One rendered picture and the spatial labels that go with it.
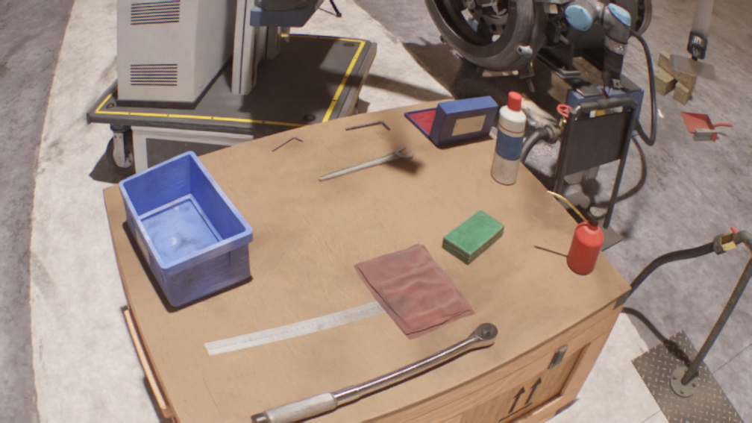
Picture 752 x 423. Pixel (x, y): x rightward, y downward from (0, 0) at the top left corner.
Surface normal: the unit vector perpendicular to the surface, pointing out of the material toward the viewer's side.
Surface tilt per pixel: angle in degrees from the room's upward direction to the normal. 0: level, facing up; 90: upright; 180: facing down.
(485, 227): 0
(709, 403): 0
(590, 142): 90
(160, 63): 90
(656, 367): 0
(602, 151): 90
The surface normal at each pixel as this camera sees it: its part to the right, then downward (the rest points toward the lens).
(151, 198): 0.57, 0.55
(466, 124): 0.43, 0.74
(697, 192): 0.07, -0.77
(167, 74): -0.18, 0.62
